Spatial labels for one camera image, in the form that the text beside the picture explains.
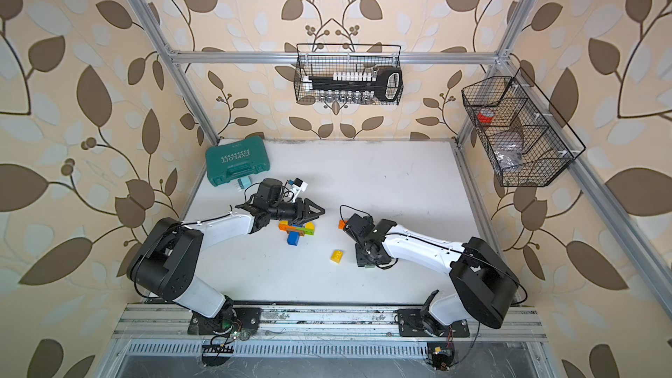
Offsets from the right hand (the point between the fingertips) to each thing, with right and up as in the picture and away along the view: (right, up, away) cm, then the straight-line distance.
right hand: (367, 258), depth 85 cm
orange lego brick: (-9, +10, +4) cm, 14 cm away
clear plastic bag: (+39, +35, -11) cm, 54 cm away
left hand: (-16, +16, -1) cm, 23 cm away
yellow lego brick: (-20, +10, +6) cm, 23 cm away
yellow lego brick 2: (-10, 0, +1) cm, 10 cm away
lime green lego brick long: (-21, +7, +6) cm, 23 cm away
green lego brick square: (0, +1, -9) cm, 9 cm away
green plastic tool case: (-53, +33, +24) cm, 67 cm away
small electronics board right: (+19, -22, -13) cm, 32 cm away
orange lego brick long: (-30, +9, +7) cm, 32 cm away
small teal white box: (-48, +24, +20) cm, 57 cm away
